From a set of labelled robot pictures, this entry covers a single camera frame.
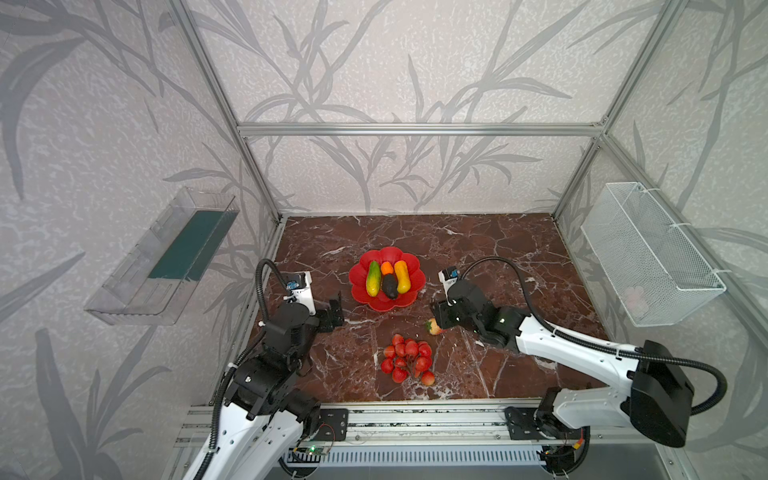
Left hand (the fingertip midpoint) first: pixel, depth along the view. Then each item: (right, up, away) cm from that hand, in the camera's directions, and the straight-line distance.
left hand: (330, 285), depth 71 cm
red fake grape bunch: (+19, -21, +10) cm, 30 cm away
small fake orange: (+12, +1, +31) cm, 33 cm away
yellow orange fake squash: (+18, -3, +26) cm, 32 cm away
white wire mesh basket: (+71, +4, -8) cm, 71 cm away
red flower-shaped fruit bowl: (+2, -3, +31) cm, 31 cm away
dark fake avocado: (+13, -4, +26) cm, 29 cm away
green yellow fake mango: (+8, -2, +26) cm, 27 cm away
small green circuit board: (-4, -39, 0) cm, 39 cm away
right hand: (+26, -4, +11) cm, 29 cm away
